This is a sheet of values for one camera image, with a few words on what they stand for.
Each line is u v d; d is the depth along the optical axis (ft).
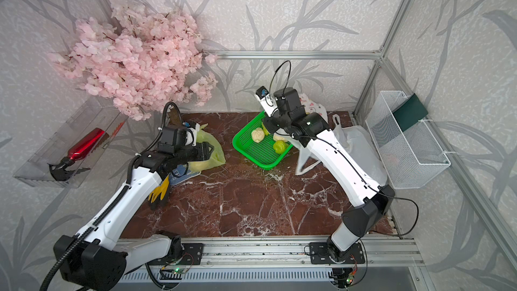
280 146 3.24
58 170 1.92
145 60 2.37
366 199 1.35
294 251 2.47
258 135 3.36
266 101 1.92
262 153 3.34
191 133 2.04
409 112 2.36
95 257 1.21
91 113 2.45
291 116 1.69
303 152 2.80
